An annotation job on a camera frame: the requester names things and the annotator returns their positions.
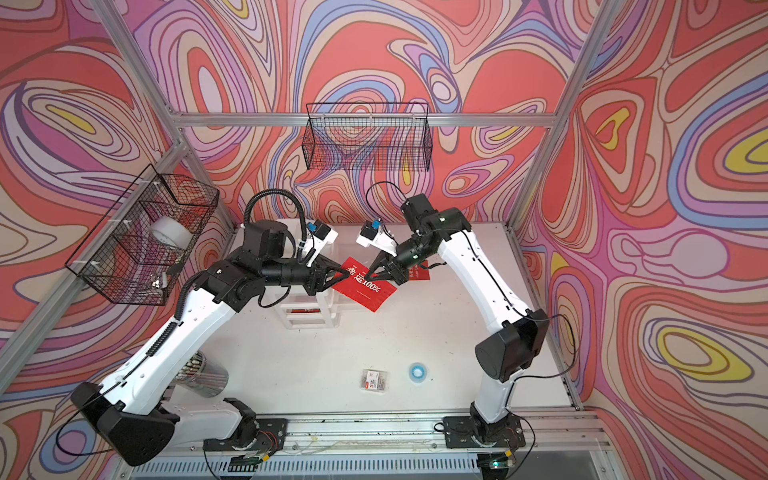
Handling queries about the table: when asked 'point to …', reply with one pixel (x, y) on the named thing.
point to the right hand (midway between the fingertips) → (372, 283)
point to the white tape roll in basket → (172, 232)
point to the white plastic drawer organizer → (330, 303)
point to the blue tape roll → (417, 372)
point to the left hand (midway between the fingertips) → (348, 273)
